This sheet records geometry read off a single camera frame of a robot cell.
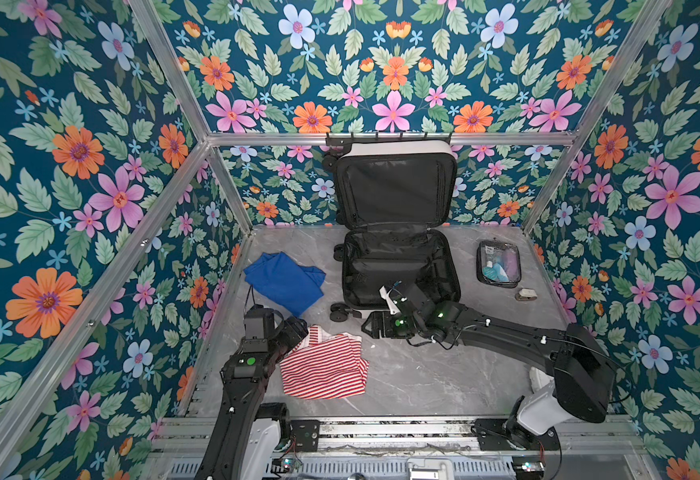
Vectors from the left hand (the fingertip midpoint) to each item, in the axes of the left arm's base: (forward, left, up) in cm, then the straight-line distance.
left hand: (303, 321), depth 79 cm
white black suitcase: (+38, -30, +8) cm, 49 cm away
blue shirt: (+21, +12, -11) cm, 27 cm away
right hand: (-3, -18, 0) cm, 18 cm away
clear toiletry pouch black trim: (+25, -67, -13) cm, 73 cm away
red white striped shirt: (-8, -5, -12) cm, 15 cm away
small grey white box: (+11, -71, -11) cm, 72 cm away
